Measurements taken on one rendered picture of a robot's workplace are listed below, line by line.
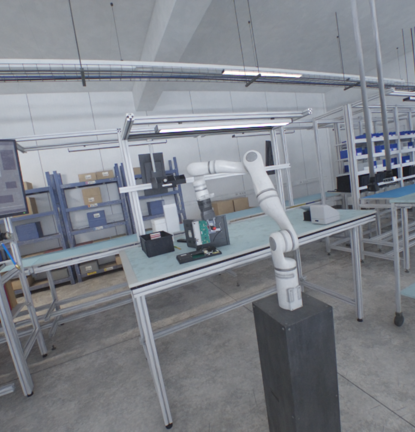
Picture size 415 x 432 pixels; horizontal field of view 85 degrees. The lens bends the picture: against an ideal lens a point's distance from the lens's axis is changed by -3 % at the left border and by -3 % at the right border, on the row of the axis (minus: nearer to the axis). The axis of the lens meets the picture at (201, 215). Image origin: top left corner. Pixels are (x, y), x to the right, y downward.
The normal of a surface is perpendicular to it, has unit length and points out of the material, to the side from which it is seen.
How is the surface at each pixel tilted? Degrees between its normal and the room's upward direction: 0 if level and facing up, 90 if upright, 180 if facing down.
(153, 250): 90
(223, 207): 90
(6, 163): 101
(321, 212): 90
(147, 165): 98
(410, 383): 0
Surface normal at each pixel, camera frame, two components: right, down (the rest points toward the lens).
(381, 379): -0.16, -0.98
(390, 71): -0.91, 0.19
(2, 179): 0.75, 0.15
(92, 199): 0.38, 0.04
